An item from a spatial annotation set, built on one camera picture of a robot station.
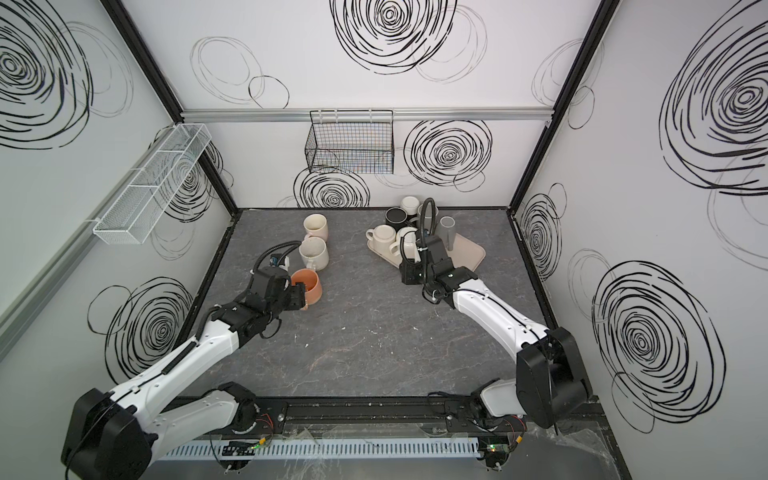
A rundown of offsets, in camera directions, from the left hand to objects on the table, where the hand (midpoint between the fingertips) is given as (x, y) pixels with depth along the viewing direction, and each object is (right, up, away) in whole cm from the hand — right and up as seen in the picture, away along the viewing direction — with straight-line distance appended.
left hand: (298, 285), depth 84 cm
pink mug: (0, +18, +21) cm, 27 cm away
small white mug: (+34, +26, +26) cm, 50 cm away
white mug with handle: (+24, +14, +18) cm, 33 cm away
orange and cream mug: (+3, -1, +4) cm, 5 cm away
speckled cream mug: (0, +8, +18) cm, 20 cm away
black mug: (+28, +21, +22) cm, 42 cm away
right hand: (+30, +6, +1) cm, 31 cm away
